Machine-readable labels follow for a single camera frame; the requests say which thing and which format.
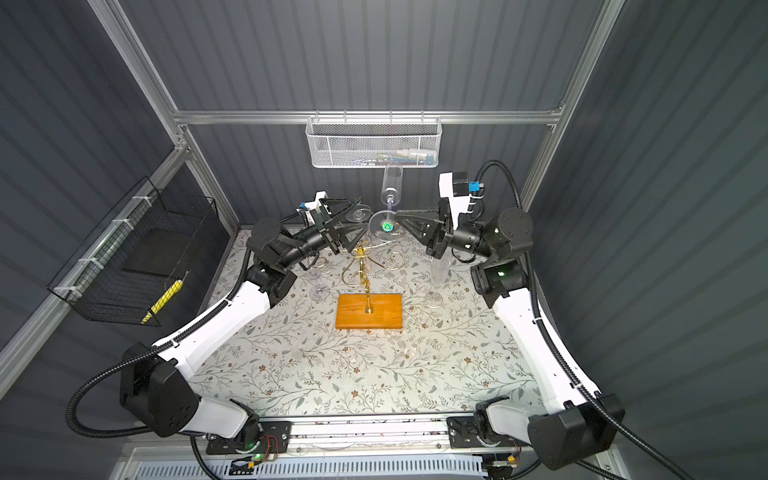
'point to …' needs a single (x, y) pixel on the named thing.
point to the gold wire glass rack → (359, 275)
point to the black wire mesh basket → (146, 248)
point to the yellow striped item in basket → (163, 300)
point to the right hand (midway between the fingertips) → (399, 225)
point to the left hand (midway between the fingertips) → (365, 212)
